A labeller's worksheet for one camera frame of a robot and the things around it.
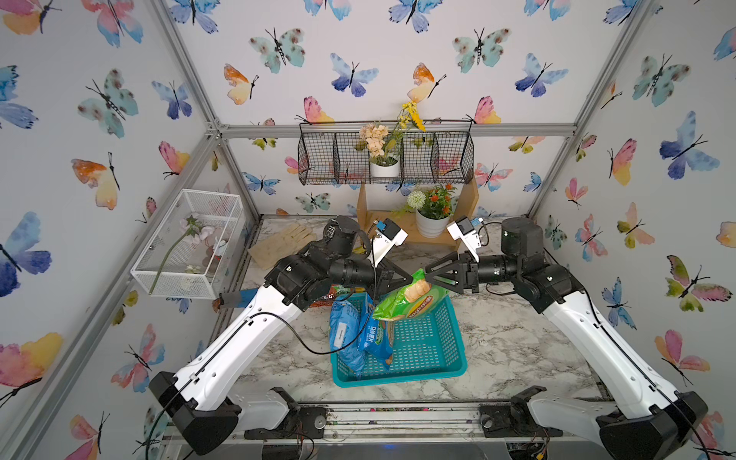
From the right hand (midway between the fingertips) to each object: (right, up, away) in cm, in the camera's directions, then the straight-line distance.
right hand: (432, 274), depth 61 cm
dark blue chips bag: (-20, -15, +11) cm, 27 cm away
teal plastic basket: (+3, -24, +26) cm, 36 cm away
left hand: (-5, -1, -1) cm, 5 cm away
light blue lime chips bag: (-12, -17, +10) cm, 22 cm away
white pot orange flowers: (+7, +18, +36) cm, 41 cm away
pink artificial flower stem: (-59, +9, +14) cm, 61 cm away
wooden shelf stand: (+17, +19, +32) cm, 40 cm away
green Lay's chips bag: (-5, -6, +2) cm, 8 cm away
